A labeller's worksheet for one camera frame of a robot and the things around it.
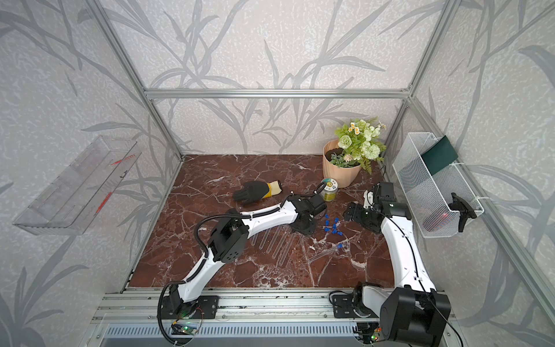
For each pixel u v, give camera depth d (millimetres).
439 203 596
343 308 723
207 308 737
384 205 551
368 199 697
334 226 935
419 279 407
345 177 973
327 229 929
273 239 889
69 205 642
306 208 687
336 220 959
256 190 1058
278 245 879
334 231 914
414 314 394
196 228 525
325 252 866
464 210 566
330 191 963
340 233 911
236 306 753
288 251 865
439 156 720
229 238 556
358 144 875
